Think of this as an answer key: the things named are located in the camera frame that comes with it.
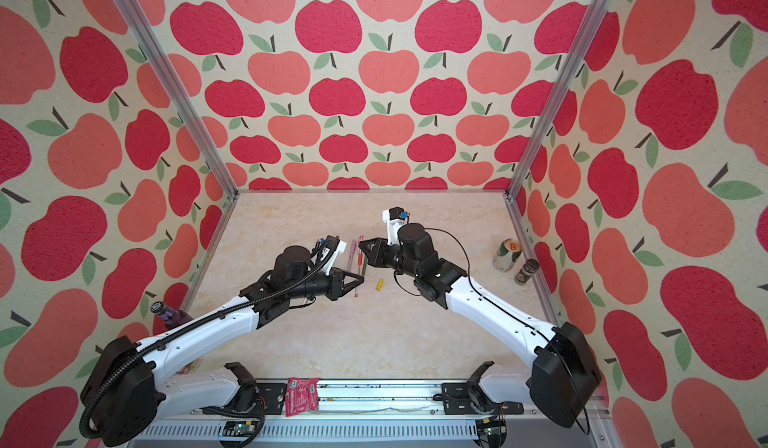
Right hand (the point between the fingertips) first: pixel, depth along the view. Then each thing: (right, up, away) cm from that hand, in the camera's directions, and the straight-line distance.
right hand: (366, 242), depth 75 cm
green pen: (-1, +1, 0) cm, 2 cm away
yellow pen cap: (+3, -15, +21) cm, 26 cm away
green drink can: (+43, -5, +16) cm, 46 cm away
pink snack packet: (-16, -38, -1) cm, 42 cm away
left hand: (0, -10, 0) cm, 10 cm away
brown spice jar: (+48, -12, +16) cm, 52 cm away
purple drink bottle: (-48, -18, -3) cm, 51 cm away
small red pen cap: (-2, -4, 0) cm, 4 cm away
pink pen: (-3, -2, -4) cm, 5 cm away
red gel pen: (-3, -13, 0) cm, 13 cm away
